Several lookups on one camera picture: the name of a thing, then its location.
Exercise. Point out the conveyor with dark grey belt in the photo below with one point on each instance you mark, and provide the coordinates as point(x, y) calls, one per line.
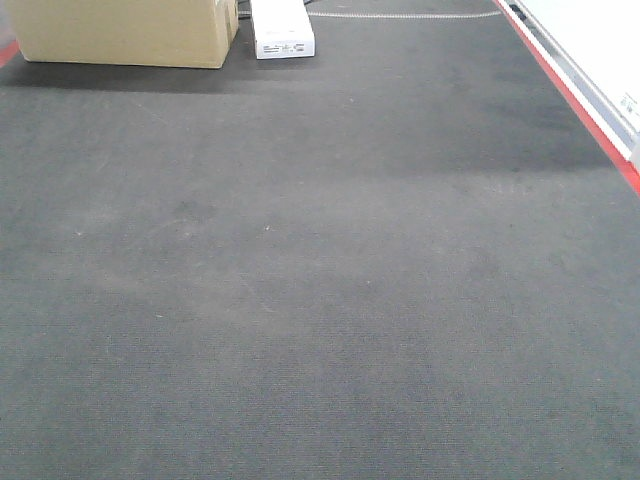
point(300, 250)

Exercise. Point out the long white carton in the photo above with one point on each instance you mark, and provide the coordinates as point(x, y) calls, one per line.
point(282, 25)

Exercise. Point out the brown cardboard box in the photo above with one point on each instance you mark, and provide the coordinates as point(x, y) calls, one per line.
point(125, 30)

